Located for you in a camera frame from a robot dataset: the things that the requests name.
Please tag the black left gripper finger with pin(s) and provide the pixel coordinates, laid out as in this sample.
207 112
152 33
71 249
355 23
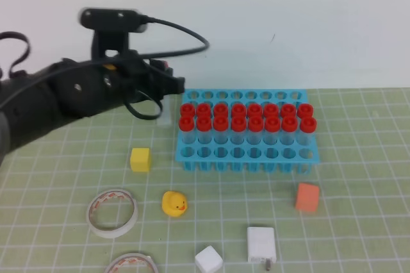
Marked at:
173 85

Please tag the red-capped tube row 8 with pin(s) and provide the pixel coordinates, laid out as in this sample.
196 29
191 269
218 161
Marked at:
307 129
305 110

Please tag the red-capped tube back row 6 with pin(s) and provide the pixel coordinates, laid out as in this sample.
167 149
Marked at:
270 110

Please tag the red-capped tube row 1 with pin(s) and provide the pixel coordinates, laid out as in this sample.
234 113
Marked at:
187 110
187 129

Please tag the white tape roll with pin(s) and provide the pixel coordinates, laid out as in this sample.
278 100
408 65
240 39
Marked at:
131 259
113 214

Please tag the red-capped tube back row 8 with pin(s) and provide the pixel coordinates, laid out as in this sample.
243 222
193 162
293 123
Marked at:
305 110

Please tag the red-capped tube front row 4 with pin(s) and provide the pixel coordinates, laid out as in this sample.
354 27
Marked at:
238 129

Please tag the red-capped tube front row 3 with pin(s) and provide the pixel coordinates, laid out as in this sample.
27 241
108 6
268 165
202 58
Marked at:
220 126

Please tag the red-capped tube front row 6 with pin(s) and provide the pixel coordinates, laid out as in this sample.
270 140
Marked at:
272 128

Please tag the red-capped tube front row 7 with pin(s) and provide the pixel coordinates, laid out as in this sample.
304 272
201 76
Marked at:
289 127

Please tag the yellow rubber duck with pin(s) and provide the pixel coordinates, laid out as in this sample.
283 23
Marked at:
174 204

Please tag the white power adapter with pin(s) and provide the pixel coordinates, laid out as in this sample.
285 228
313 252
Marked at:
261 246

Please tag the red-capped tube back row 4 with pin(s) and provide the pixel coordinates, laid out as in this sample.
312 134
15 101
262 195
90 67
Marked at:
238 110

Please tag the red-capped tube front row 5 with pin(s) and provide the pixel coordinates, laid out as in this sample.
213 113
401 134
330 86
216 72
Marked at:
255 130

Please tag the red-capped tube row 7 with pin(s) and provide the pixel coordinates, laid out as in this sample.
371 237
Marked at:
289 127
288 110

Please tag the red-capped tube back row 3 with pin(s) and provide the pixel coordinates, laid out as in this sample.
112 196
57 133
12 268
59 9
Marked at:
220 110

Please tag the red-capped tube front row 8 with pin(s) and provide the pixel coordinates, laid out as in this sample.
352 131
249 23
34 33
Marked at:
307 129

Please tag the red-capped tube row 4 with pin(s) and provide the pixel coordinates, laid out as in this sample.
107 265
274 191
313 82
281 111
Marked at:
238 110
238 129

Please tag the red-capped tube front row 2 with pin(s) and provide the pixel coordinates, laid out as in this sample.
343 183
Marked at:
204 127

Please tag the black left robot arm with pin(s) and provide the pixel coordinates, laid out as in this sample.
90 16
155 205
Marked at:
33 105

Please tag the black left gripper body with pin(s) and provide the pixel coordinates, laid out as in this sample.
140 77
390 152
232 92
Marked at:
139 78

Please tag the white foam cube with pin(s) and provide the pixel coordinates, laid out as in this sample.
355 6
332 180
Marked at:
208 260

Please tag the red-capped tube back row 1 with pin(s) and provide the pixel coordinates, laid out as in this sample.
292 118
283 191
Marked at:
187 110

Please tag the red-capped tube row 6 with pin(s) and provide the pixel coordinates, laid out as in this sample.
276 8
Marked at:
270 110
272 128

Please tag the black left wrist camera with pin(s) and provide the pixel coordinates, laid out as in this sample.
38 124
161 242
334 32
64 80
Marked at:
111 29

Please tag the red-capped tube back row 7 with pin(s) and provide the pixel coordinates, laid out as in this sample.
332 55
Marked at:
288 110

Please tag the orange foam cube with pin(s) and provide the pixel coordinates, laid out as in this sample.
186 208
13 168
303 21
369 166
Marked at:
307 197

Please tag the red-capped tube back row 5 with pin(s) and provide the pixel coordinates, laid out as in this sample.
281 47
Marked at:
254 109

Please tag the red-capped tube row 3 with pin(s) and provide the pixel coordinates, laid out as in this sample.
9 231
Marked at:
220 110
220 126

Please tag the red-capped tube front row 1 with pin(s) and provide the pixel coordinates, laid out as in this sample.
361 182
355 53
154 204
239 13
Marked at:
187 129

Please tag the yellow foam cube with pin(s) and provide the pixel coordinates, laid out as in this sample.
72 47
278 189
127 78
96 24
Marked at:
140 160

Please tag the red-capped tube row 2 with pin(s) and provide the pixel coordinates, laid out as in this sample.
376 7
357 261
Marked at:
204 127
203 110

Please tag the red-capped tube row 5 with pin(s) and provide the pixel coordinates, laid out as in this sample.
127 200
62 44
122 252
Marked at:
254 109
255 130

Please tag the red-capped clear tube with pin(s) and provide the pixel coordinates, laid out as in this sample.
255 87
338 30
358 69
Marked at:
165 118

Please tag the green grid cutting mat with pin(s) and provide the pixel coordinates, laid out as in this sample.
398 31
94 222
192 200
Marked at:
361 223

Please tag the blue test tube rack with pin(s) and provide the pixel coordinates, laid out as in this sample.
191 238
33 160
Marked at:
253 158

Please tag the red-capped tube back row 2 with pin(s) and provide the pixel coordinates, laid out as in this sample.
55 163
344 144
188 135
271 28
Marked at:
203 110

